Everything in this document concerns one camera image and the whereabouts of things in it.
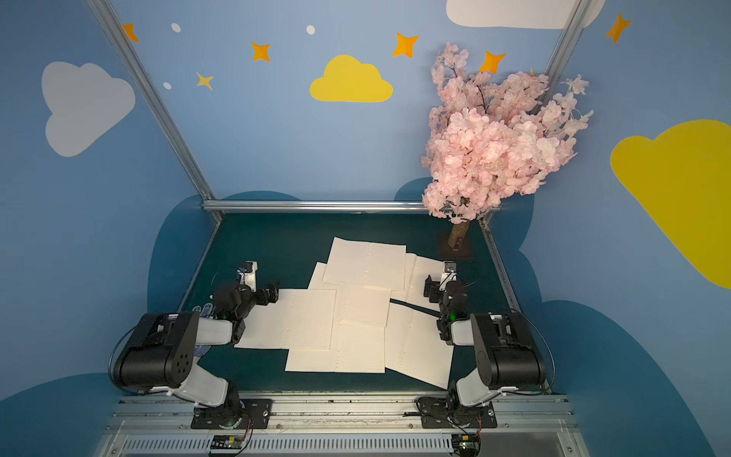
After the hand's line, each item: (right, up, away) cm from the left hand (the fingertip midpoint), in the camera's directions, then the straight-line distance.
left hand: (265, 274), depth 94 cm
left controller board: (-2, -41, -22) cm, 46 cm away
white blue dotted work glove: (-19, -12, 0) cm, 23 cm away
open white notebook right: (+49, -22, -8) cm, 54 cm away
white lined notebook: (+32, -11, +2) cm, 34 cm away
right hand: (+62, 0, +1) cm, 62 cm away
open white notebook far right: (+53, +1, +11) cm, 54 cm away
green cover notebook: (+34, +3, +12) cm, 36 cm away
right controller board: (+60, -42, -21) cm, 77 cm away
